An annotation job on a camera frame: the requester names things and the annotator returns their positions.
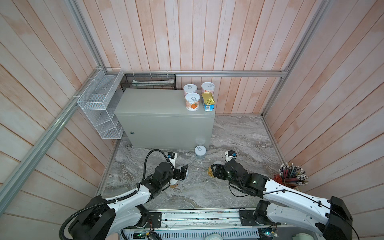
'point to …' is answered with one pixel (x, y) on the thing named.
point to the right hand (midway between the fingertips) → (215, 167)
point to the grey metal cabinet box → (158, 118)
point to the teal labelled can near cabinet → (200, 152)
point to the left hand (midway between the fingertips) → (181, 167)
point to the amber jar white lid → (173, 183)
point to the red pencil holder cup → (291, 175)
